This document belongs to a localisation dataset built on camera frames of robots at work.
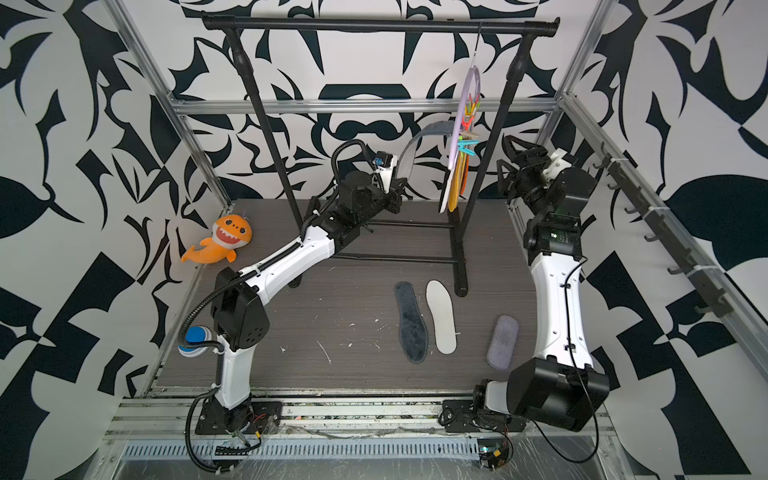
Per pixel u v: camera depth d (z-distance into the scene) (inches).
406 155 27.7
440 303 37.0
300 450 30.5
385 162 26.1
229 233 39.7
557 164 23.8
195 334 33.6
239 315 19.2
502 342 32.9
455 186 29.5
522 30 21.6
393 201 28.3
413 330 35.0
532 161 22.3
